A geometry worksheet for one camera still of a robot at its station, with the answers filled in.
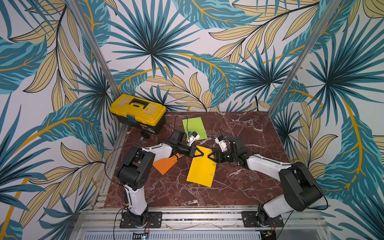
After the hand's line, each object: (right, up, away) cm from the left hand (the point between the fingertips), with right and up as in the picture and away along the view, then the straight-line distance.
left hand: (202, 155), depth 86 cm
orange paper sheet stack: (-24, -7, +7) cm, 25 cm away
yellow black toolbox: (-37, +24, +10) cm, 45 cm away
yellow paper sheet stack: (0, -7, -1) cm, 7 cm away
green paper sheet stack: (-4, +18, +29) cm, 34 cm away
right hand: (+5, 0, +3) cm, 6 cm away
